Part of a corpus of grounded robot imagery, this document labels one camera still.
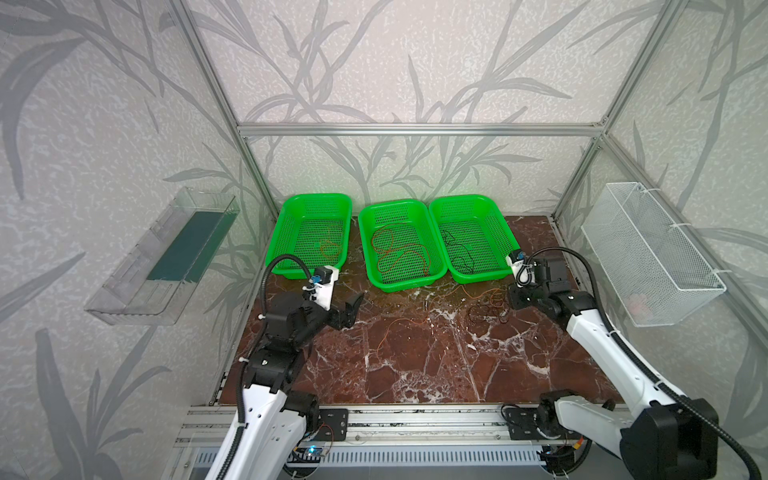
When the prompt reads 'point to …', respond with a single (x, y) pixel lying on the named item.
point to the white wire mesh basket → (659, 274)
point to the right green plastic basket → (474, 237)
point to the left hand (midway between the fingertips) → (353, 281)
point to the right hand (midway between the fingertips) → (511, 277)
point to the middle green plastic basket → (420, 228)
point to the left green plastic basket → (314, 228)
